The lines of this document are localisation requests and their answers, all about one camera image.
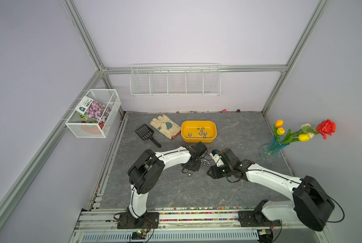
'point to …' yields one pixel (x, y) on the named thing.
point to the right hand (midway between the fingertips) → (209, 171)
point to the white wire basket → (79, 125)
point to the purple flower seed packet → (94, 110)
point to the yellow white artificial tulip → (305, 137)
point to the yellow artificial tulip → (280, 131)
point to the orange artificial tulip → (279, 123)
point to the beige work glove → (167, 127)
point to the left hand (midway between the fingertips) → (193, 168)
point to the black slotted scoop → (145, 132)
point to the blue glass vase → (270, 152)
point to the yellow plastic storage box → (195, 131)
